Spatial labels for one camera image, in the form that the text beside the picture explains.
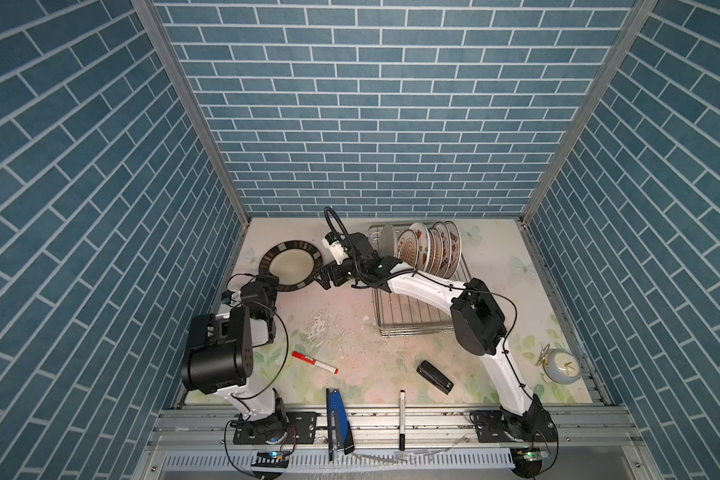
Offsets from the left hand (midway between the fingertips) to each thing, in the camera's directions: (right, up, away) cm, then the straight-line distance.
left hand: (271, 278), depth 95 cm
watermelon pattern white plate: (+49, +11, -3) cm, 50 cm away
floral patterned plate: (+52, +6, -5) cm, 53 cm away
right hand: (+17, +4, -6) cm, 19 cm away
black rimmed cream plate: (+4, +5, +10) cm, 12 cm away
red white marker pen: (+15, -22, -11) cm, 29 cm away
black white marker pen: (+41, -34, -20) cm, 57 cm away
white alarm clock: (+84, -22, -14) cm, 88 cm away
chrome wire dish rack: (+42, -11, -3) cm, 43 cm away
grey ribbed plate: (+38, +11, +4) cm, 40 cm away
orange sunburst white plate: (+45, +10, +4) cm, 46 cm away
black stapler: (+49, -24, -16) cm, 56 cm away
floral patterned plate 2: (+56, +12, 0) cm, 58 cm away
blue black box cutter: (+25, -35, -23) cm, 49 cm away
